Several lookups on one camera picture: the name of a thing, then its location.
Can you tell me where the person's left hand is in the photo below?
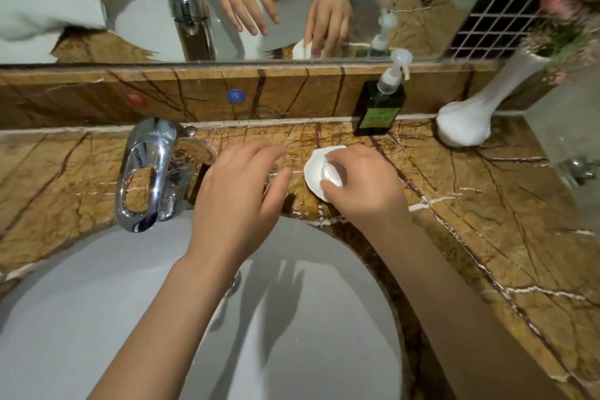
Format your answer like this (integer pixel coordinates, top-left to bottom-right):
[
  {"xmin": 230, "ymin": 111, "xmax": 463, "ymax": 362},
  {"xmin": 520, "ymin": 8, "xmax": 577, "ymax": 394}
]
[{"xmin": 185, "ymin": 141, "xmax": 294, "ymax": 293}]

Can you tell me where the person's right hand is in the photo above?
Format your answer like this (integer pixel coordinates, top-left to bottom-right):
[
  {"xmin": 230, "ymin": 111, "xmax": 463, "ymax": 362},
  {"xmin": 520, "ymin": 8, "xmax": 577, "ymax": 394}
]
[{"xmin": 318, "ymin": 144, "xmax": 413, "ymax": 234}]

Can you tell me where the small white soap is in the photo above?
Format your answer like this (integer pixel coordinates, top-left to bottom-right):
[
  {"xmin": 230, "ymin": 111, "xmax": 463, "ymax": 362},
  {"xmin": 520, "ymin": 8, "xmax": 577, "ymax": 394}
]
[{"xmin": 321, "ymin": 162, "xmax": 349, "ymax": 189}]

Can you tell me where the white soap dish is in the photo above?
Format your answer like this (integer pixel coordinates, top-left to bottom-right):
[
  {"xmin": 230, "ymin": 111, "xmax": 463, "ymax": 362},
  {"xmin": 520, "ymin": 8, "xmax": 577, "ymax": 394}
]
[{"xmin": 303, "ymin": 145, "xmax": 349, "ymax": 203}]

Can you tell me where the white sink basin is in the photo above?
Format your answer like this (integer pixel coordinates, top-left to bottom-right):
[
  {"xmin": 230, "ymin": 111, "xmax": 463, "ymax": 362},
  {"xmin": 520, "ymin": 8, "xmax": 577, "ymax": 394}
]
[{"xmin": 0, "ymin": 209, "xmax": 406, "ymax": 400}]

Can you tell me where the person's left forearm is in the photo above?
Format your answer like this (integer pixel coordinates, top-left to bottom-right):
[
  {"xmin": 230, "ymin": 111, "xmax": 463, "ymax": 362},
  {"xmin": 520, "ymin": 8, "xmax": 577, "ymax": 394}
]
[{"xmin": 86, "ymin": 252, "xmax": 243, "ymax": 400}]

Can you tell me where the person's right forearm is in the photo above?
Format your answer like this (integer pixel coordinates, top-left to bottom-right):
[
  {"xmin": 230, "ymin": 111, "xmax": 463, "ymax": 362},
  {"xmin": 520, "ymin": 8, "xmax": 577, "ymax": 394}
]
[{"xmin": 361, "ymin": 221, "xmax": 571, "ymax": 400}]

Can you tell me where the dark green pump bottle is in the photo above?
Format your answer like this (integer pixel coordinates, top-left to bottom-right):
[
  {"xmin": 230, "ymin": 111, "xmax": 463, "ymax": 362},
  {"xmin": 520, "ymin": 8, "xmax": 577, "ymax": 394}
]
[{"xmin": 352, "ymin": 47, "xmax": 414, "ymax": 137}]

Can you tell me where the chrome faucet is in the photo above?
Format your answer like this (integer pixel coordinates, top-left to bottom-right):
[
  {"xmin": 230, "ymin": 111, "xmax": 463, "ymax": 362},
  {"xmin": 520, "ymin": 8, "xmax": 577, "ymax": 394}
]
[{"xmin": 114, "ymin": 117, "xmax": 216, "ymax": 233}]

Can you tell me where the white vase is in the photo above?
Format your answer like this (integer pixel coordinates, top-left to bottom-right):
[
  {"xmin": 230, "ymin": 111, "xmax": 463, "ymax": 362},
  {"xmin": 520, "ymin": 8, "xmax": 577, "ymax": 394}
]
[{"xmin": 436, "ymin": 49, "xmax": 552, "ymax": 148}]

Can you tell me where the brown marble vanity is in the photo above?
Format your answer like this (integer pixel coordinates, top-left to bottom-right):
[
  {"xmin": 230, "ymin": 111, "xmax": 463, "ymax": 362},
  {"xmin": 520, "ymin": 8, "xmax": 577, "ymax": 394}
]
[{"xmin": 0, "ymin": 59, "xmax": 600, "ymax": 400}]

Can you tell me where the chrome wall fitting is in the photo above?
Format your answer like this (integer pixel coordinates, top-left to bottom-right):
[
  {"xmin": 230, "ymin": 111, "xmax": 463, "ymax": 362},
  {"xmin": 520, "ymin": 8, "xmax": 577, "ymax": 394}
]
[{"xmin": 562, "ymin": 156, "xmax": 599, "ymax": 188}]

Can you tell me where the wall mirror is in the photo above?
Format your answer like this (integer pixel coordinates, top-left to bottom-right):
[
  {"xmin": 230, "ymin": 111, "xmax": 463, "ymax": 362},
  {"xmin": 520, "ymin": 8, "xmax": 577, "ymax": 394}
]
[{"xmin": 0, "ymin": 0, "xmax": 500, "ymax": 67}]

